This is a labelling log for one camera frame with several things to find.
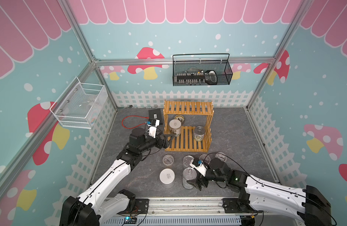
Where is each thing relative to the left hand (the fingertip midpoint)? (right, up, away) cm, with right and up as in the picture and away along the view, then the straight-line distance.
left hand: (168, 135), depth 76 cm
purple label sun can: (+19, 0, +17) cm, 26 cm away
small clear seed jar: (+33, -14, +12) cm, 38 cm away
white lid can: (+3, +4, +18) cm, 19 cm away
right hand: (+12, -20, -1) cm, 24 cm away
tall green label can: (+11, -20, -2) cm, 23 cm away
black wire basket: (+21, +43, +18) cm, 51 cm away
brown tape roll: (+7, +11, +37) cm, 39 cm away
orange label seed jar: (-1, -16, +9) cm, 19 cm away
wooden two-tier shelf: (+11, -7, +21) cm, 24 cm away
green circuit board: (-20, -44, -3) cm, 48 cm away
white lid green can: (-1, -23, -1) cm, 23 cm away
